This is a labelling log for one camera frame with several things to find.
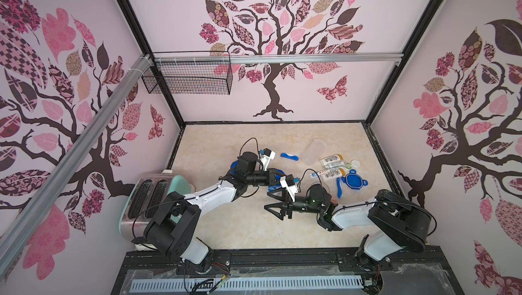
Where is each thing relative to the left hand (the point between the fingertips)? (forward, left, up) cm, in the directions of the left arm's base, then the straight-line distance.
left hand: (284, 182), depth 81 cm
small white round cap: (+17, -38, -12) cm, 43 cm away
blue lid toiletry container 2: (+23, -18, -10) cm, 31 cm away
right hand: (-9, +7, +3) cm, 12 cm away
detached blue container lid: (+7, -35, -13) cm, 38 cm away
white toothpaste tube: (+13, -23, -11) cm, 28 cm away
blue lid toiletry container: (-4, +3, +11) cm, 12 cm away
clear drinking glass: (-8, -12, +12) cm, 18 cm away
